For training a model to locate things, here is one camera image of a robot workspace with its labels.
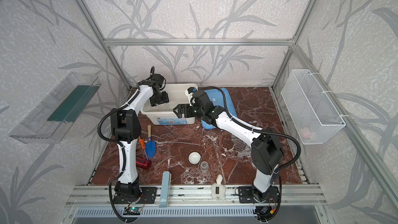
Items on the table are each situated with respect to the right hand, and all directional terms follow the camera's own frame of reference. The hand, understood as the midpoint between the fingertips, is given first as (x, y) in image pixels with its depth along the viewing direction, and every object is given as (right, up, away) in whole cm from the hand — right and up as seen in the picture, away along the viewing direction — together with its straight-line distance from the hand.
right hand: (180, 104), depth 81 cm
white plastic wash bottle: (+19, -40, -9) cm, 45 cm away
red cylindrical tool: (-20, -31, 0) cm, 37 cm away
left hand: (-14, +5, +20) cm, 24 cm away
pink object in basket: (+61, -13, -8) cm, 63 cm away
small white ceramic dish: (+7, -30, +4) cm, 31 cm away
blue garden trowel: (-19, -26, +8) cm, 33 cm away
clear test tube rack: (+33, -25, +8) cm, 42 cm away
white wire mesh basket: (+57, -5, -20) cm, 61 cm away
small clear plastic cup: (+13, -31, -4) cm, 34 cm away
